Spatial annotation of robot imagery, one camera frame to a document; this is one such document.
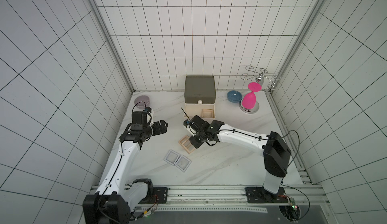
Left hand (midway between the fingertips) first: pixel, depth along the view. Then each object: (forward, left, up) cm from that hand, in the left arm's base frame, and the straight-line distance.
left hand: (159, 128), depth 81 cm
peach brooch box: (-9, -16, -1) cm, 18 cm away
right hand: (-5, -16, -4) cm, 17 cm away
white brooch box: (-10, -6, -15) cm, 20 cm away
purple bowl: (+26, +19, -12) cm, 34 cm away
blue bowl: (+36, -50, -13) cm, 63 cm away
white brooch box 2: (-14, -13, -14) cm, 24 cm away
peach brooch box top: (+2, -13, -14) cm, 19 cm away
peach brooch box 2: (+16, -28, -8) cm, 34 cm away
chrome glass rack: (+28, -60, +14) cm, 67 cm away
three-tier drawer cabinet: (+20, -23, +5) cm, 31 cm away
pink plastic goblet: (+19, -53, +3) cm, 56 cm away
